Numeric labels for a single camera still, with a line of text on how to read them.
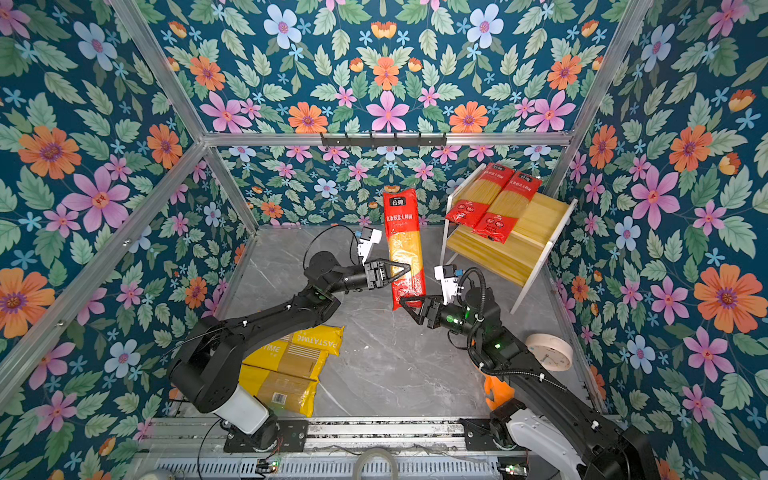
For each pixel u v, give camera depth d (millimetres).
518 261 904
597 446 404
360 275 664
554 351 766
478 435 734
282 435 733
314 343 877
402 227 676
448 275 652
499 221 733
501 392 780
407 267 676
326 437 750
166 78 784
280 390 798
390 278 676
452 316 628
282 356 844
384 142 937
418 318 630
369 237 675
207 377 448
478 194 794
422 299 675
